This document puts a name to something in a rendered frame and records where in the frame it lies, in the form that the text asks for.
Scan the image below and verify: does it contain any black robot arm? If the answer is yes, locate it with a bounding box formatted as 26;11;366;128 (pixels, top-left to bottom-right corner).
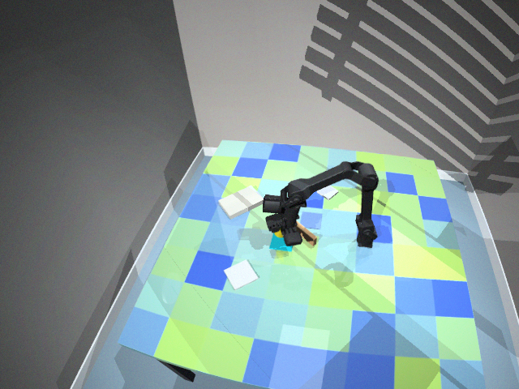
263;161;379;248

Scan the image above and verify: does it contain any light brown wooden beam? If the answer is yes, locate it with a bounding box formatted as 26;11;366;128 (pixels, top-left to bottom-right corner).
295;222;317;246

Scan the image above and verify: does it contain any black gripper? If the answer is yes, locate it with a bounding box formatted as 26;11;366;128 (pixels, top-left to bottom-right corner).
281;210;302;246

